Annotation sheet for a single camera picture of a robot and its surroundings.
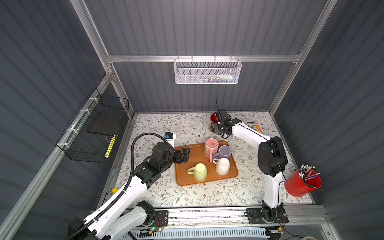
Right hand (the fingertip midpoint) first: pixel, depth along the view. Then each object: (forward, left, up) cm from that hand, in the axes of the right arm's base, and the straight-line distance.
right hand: (220, 127), depth 98 cm
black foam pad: (-12, +63, +19) cm, 67 cm away
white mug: (-26, +1, -1) cm, 26 cm away
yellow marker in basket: (-27, +55, +19) cm, 64 cm away
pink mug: (-16, +7, +1) cm, 17 cm away
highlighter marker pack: (+10, -28, -11) cm, 31 cm away
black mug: (+7, +3, -3) cm, 9 cm away
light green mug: (-30, +14, 0) cm, 33 cm away
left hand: (-23, +22, +11) cm, 34 cm away
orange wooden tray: (-14, +16, -12) cm, 25 cm away
